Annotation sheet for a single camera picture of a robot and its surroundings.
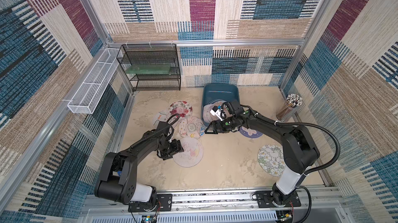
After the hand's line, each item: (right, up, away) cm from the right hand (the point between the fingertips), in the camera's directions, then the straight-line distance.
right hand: (212, 132), depth 85 cm
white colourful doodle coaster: (-12, +1, +14) cm, 19 cm away
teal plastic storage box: (+11, +24, +30) cm, 40 cm away
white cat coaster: (-34, +7, +21) cm, 40 cm away
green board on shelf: (-39, +37, +12) cm, 55 cm away
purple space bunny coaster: (+23, -3, +12) cm, 26 cm away
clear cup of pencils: (+45, +17, +4) cm, 49 cm away
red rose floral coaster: (-19, +12, +24) cm, 33 cm away
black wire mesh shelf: (-47, +48, +17) cm, 69 cm away
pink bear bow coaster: (-11, -13, +4) cm, 17 cm away
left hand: (-18, -13, +3) cm, 23 cm away
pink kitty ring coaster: (0, +11, -2) cm, 12 cm away
